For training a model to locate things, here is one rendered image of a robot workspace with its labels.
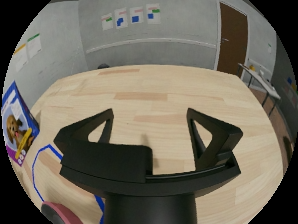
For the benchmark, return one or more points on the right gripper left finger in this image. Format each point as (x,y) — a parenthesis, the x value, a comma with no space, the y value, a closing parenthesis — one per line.
(81,129)

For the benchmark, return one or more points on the blue tape outline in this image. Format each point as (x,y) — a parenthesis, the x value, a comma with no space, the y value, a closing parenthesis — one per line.
(99,201)

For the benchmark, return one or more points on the grey steel bowl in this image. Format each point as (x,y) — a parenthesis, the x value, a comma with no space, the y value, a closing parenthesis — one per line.
(51,214)

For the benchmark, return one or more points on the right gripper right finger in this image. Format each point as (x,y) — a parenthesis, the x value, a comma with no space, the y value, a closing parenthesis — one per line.
(224,137)

